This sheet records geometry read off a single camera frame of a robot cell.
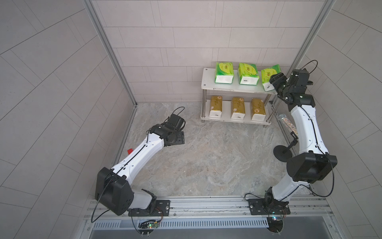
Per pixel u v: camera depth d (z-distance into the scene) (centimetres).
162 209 71
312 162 43
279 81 67
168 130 56
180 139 71
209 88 82
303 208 71
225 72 78
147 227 65
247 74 77
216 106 98
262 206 71
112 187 38
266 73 78
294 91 57
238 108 97
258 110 95
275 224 68
